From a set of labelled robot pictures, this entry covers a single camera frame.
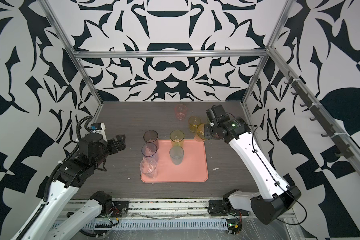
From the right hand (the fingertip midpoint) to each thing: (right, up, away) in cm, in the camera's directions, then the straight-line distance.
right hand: (210, 130), depth 73 cm
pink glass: (-14, +12, +36) cm, 41 cm away
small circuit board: (+11, -45, -1) cm, 46 cm away
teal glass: (-17, -15, +16) cm, 27 cm away
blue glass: (-32, -13, +15) cm, 38 cm away
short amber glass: (-6, +3, +24) cm, 25 cm away
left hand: (-45, -2, -2) cm, 45 cm away
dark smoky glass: (-31, -5, +13) cm, 34 cm away
